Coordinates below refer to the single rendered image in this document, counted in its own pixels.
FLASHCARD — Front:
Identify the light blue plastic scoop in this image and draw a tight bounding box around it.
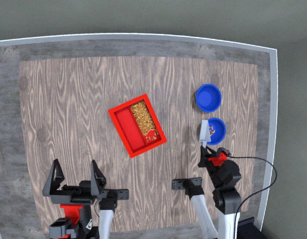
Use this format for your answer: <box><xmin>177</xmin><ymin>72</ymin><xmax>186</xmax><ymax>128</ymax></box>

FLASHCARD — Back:
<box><xmin>199</xmin><ymin>120</ymin><xmax>211</xmax><ymax>148</ymax></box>

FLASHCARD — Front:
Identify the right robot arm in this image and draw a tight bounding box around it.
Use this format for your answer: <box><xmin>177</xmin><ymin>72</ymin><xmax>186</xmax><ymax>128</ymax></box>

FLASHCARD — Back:
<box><xmin>172</xmin><ymin>159</ymin><xmax>242</xmax><ymax>239</ymax></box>

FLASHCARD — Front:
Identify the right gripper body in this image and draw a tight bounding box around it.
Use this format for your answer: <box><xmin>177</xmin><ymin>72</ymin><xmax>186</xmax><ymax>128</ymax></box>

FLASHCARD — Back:
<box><xmin>198</xmin><ymin>152</ymin><xmax>227</xmax><ymax>176</ymax></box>

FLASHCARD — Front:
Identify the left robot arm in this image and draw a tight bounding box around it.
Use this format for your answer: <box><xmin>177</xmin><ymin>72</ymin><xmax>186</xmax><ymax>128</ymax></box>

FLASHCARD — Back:
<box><xmin>49</xmin><ymin>189</ymin><xmax>129</xmax><ymax>239</ymax></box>

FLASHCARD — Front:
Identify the red divided box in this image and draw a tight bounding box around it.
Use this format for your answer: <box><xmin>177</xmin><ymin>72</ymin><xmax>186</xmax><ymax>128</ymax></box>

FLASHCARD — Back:
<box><xmin>108</xmin><ymin>94</ymin><xmax>167</xmax><ymax>158</ymax></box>

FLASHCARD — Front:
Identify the blue bowl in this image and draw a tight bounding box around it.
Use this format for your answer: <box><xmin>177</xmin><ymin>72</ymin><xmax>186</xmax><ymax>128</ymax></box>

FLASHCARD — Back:
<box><xmin>207</xmin><ymin>118</ymin><xmax>226</xmax><ymax>145</ymax></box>
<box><xmin>196</xmin><ymin>84</ymin><xmax>221</xmax><ymax>113</ymax></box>

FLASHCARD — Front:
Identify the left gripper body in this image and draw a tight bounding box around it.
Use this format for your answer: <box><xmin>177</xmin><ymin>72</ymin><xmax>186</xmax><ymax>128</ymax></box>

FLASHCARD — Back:
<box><xmin>43</xmin><ymin>180</ymin><xmax>97</xmax><ymax>224</ymax></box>

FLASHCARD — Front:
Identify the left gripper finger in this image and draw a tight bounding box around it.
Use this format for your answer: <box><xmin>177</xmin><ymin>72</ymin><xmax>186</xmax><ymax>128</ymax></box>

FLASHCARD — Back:
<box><xmin>42</xmin><ymin>159</ymin><xmax>65</xmax><ymax>195</ymax></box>
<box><xmin>91</xmin><ymin>159</ymin><xmax>106</xmax><ymax>196</ymax></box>

